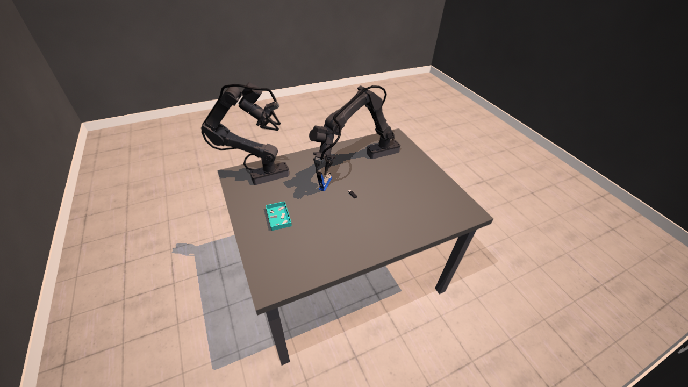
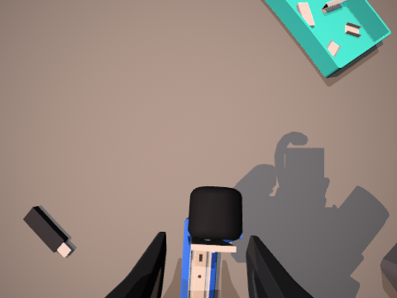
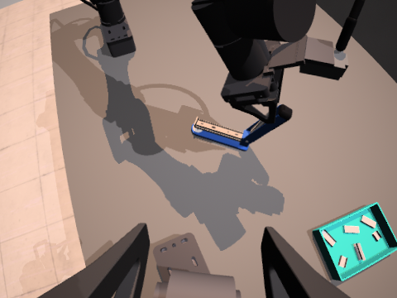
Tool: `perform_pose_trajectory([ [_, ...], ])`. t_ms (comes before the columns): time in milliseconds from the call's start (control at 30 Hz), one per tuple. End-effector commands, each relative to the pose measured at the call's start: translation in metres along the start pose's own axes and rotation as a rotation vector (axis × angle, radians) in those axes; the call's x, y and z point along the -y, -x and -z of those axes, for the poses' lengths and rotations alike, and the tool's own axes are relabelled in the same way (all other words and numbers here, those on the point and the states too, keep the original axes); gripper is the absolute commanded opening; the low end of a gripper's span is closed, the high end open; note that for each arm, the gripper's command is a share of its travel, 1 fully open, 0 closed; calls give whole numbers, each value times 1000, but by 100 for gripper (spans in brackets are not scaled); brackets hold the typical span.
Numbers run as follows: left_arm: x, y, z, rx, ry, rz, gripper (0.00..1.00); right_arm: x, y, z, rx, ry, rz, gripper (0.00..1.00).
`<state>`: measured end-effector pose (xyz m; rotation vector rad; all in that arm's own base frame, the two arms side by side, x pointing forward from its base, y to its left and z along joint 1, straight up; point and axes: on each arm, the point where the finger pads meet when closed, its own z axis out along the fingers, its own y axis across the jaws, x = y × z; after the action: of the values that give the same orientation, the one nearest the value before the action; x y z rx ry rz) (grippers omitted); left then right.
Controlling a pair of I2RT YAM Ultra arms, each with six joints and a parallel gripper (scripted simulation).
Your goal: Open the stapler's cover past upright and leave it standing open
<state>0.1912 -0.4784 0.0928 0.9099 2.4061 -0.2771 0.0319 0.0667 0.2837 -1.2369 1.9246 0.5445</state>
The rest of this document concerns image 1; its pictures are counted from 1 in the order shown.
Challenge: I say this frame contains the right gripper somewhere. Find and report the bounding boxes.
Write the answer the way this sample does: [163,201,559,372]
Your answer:
[248,102,281,131]

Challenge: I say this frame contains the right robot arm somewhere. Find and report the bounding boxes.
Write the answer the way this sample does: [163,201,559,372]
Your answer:
[201,87,289,180]

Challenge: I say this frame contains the teal rectangular tray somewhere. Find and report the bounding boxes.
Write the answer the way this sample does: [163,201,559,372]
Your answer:
[266,202,292,231]

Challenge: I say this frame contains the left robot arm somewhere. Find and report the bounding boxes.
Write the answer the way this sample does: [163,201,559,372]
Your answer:
[309,85,400,154]

